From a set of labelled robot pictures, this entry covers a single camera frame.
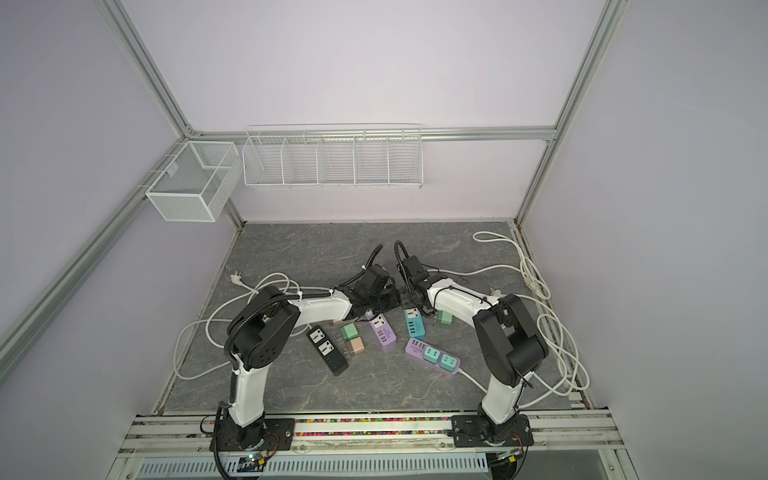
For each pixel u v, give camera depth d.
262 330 0.52
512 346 0.47
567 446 0.72
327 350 0.85
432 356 0.79
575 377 0.85
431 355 0.80
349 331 0.89
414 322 0.91
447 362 0.79
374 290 0.78
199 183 0.96
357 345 0.87
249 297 0.99
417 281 0.73
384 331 0.89
